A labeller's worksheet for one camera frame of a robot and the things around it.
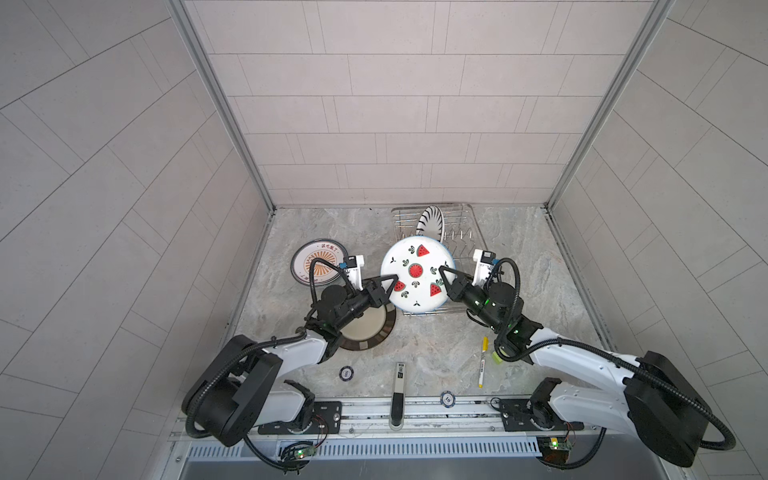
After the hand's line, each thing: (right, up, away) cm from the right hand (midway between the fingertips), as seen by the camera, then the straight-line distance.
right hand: (436, 272), depth 75 cm
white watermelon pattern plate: (-5, +3, +2) cm, 6 cm away
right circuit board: (+26, -40, -7) cm, 48 cm away
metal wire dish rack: (+13, +9, +30) cm, 33 cm away
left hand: (-9, -2, +2) cm, 9 cm away
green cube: (+11, -16, -15) cm, 24 cm away
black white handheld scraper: (-10, -30, -7) cm, 32 cm away
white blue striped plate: (+2, +13, +26) cm, 29 cm away
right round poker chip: (+3, -32, -1) cm, 32 cm away
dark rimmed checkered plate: (-18, -18, +9) cm, 27 cm away
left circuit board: (-30, -38, -10) cm, 49 cm away
